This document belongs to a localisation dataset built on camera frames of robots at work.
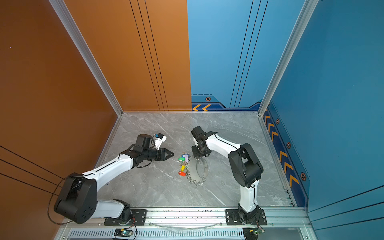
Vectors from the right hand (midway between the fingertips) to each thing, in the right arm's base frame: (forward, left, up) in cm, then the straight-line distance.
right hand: (196, 154), depth 93 cm
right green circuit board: (-39, -28, -4) cm, 49 cm away
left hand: (-4, +13, +8) cm, 16 cm away
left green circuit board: (-40, +35, -4) cm, 53 cm away
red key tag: (-11, +8, -3) cm, 14 cm away
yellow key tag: (-8, +8, -3) cm, 11 cm away
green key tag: (-1, +9, -3) cm, 9 cm away
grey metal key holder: (-8, -1, -5) cm, 10 cm away
